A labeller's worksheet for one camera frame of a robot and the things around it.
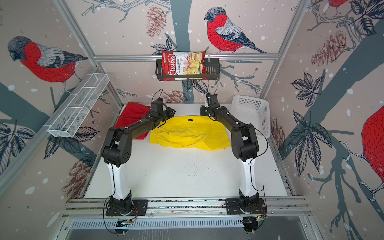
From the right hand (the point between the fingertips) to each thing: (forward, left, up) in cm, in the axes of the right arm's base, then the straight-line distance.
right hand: (200, 112), depth 101 cm
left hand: (-2, +17, +4) cm, 17 cm away
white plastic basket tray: (+13, -41, -11) cm, 44 cm away
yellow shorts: (-10, +6, -9) cm, 15 cm away
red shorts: (+5, +53, -8) cm, 54 cm away
